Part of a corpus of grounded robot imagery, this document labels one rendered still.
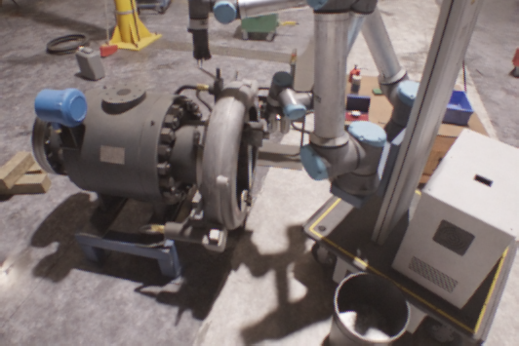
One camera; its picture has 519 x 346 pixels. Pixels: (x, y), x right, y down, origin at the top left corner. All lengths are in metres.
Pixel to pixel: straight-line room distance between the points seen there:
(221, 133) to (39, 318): 1.40
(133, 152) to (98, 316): 0.90
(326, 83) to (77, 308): 1.69
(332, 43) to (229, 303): 1.39
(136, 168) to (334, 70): 1.00
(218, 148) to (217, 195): 0.20
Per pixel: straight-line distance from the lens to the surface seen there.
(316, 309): 1.95
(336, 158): 1.28
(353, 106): 2.49
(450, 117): 2.60
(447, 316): 1.74
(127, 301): 2.07
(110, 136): 1.73
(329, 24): 1.13
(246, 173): 1.74
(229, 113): 1.48
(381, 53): 1.79
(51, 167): 2.11
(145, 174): 1.67
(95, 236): 2.05
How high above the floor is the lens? 1.72
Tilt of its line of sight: 38 degrees down
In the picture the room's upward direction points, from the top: straight up
